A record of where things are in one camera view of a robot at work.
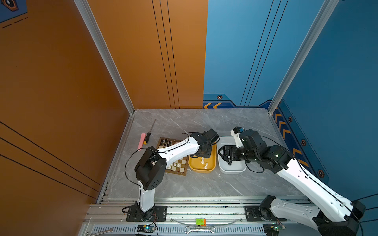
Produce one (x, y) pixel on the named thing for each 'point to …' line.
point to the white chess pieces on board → (169, 166)
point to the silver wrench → (188, 229)
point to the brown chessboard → (178, 167)
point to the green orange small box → (201, 221)
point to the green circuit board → (145, 228)
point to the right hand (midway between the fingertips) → (223, 151)
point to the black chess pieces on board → (166, 140)
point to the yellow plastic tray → (203, 165)
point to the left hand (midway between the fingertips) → (205, 152)
